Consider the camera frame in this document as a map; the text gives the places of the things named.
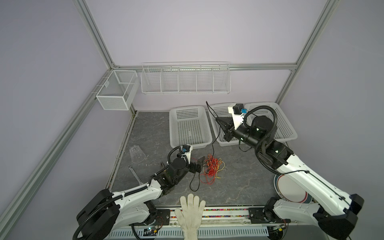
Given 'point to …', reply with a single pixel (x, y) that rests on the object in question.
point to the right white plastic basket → (285, 131)
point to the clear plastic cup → (137, 155)
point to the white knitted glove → (190, 218)
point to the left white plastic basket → (189, 125)
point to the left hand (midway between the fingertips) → (197, 156)
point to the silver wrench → (130, 167)
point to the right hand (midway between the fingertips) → (217, 119)
